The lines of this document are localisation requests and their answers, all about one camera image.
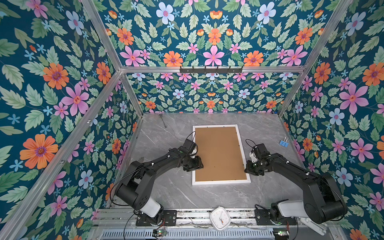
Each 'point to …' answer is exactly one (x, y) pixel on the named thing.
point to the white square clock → (220, 218)
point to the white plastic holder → (319, 228)
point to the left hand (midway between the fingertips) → (204, 165)
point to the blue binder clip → (284, 143)
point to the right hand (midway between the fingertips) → (245, 170)
